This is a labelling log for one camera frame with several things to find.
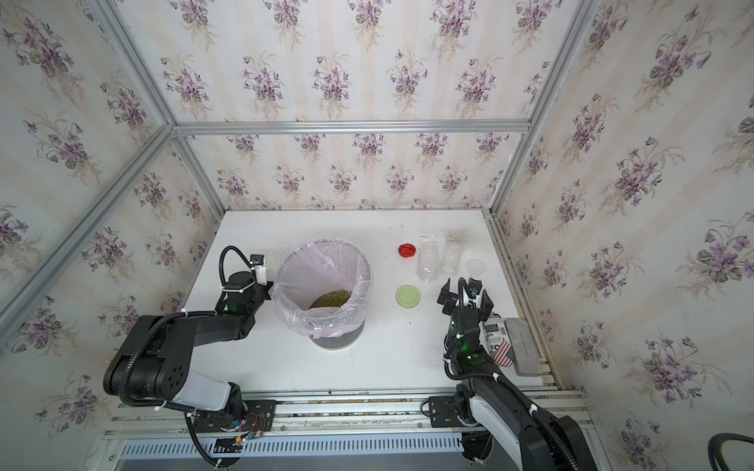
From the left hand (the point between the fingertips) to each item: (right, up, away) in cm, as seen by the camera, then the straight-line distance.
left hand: (272, 274), depth 93 cm
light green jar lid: (+44, -8, +2) cm, 45 cm away
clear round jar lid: (+70, +1, +11) cm, 71 cm away
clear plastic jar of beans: (+51, +2, +5) cm, 52 cm away
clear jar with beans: (+60, +5, +8) cm, 61 cm away
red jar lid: (+45, +7, +13) cm, 47 cm away
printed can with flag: (+69, -18, -11) cm, 72 cm away
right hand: (+61, -2, -11) cm, 62 cm away
